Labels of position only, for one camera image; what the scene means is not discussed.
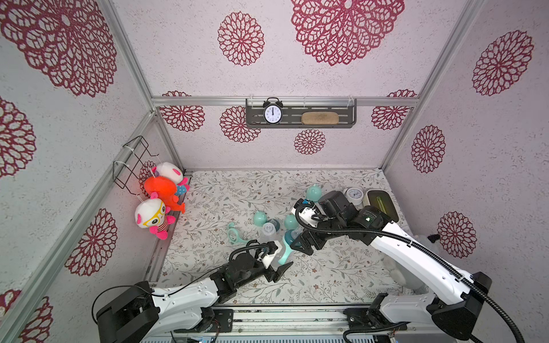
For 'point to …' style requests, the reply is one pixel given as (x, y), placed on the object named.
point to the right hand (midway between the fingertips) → (297, 235)
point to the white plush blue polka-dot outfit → (174, 173)
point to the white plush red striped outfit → (152, 213)
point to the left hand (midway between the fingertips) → (284, 254)
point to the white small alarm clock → (354, 195)
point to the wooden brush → (319, 118)
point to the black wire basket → (125, 170)
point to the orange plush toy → (164, 189)
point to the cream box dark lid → (382, 199)
